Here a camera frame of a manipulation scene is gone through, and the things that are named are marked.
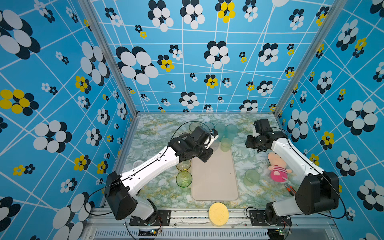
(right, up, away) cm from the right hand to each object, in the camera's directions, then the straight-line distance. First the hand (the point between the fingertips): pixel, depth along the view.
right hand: (250, 143), depth 87 cm
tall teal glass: (-15, +8, +12) cm, 21 cm away
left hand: (-24, -2, -13) cm, 27 cm away
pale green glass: (0, -20, -2) cm, 20 cm away
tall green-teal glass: (-8, +7, +14) cm, 17 cm away
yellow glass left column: (-39, -14, +2) cm, 42 cm away
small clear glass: (-19, -3, +11) cm, 22 cm away
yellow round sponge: (-21, -33, -15) cm, 42 cm away
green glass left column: (-39, -19, -6) cm, 44 cm away
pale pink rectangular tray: (-20, -22, +2) cm, 30 cm away
